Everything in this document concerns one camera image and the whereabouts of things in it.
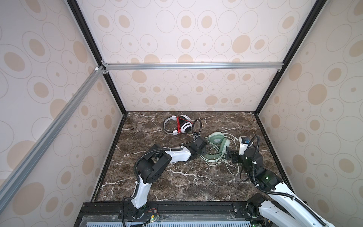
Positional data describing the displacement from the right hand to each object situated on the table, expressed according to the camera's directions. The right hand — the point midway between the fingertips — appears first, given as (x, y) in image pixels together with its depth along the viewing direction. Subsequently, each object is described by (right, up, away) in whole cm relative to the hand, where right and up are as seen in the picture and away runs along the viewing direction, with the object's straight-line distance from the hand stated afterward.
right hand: (236, 146), depth 78 cm
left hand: (-13, -3, +15) cm, 20 cm away
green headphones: (-7, +3, +16) cm, 18 cm away
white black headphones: (-37, +12, +34) cm, 51 cm away
